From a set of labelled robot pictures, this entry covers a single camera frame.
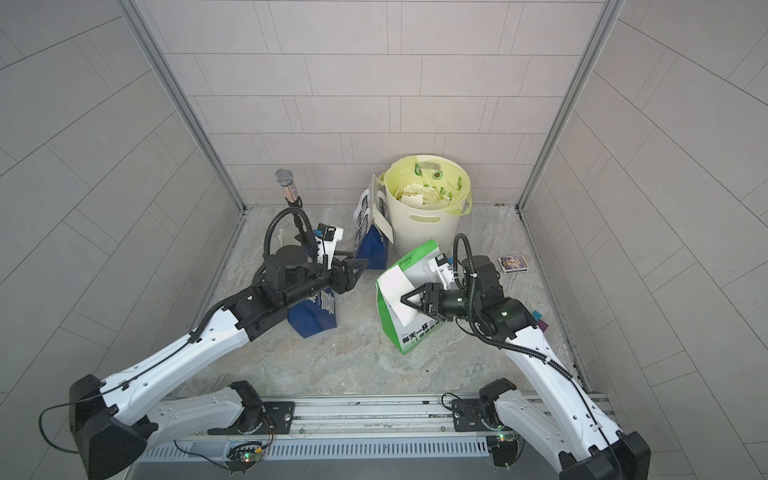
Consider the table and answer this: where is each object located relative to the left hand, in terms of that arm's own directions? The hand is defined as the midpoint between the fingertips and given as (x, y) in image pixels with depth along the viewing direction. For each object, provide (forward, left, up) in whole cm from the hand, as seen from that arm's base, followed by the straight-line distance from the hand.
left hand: (366, 258), depth 69 cm
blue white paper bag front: (-5, +14, -19) cm, 25 cm away
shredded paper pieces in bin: (+30, -13, -8) cm, 34 cm away
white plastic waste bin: (+16, -12, -8) cm, 22 cm away
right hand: (-10, -10, -5) cm, 15 cm away
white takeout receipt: (-5, -7, -3) cm, 9 cm away
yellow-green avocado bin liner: (+35, -23, -4) cm, 42 cm away
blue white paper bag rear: (+15, +1, -8) cm, 17 cm away
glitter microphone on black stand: (+25, +25, +3) cm, 35 cm away
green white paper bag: (-14, -10, -6) cm, 18 cm away
